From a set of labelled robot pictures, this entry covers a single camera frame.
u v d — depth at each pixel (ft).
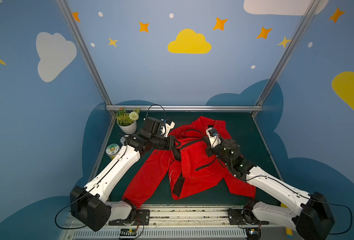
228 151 1.92
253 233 2.40
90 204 1.24
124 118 3.16
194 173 2.61
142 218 2.42
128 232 2.39
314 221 1.30
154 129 1.92
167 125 2.22
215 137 2.12
